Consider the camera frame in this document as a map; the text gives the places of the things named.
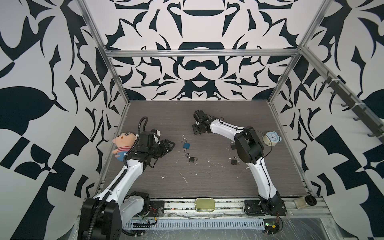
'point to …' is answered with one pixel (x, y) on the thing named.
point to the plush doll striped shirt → (124, 141)
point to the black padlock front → (191, 159)
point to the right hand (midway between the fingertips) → (196, 127)
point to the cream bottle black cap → (303, 201)
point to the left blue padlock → (186, 145)
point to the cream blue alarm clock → (271, 138)
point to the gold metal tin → (204, 204)
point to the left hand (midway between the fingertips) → (172, 143)
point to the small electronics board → (271, 225)
